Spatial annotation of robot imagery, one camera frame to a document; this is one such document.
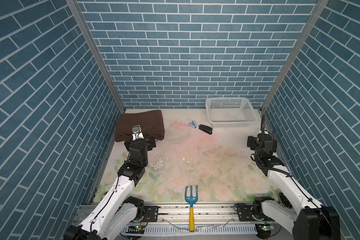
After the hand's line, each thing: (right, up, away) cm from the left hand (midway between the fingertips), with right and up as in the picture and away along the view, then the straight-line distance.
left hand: (142, 134), depth 78 cm
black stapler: (+37, +2, +28) cm, 46 cm away
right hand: (+65, -1, +4) cm, 65 cm away
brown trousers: (-5, +7, +36) cm, 37 cm away
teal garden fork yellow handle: (+26, -35, +1) cm, 44 cm away
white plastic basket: (+58, +15, +40) cm, 72 cm away
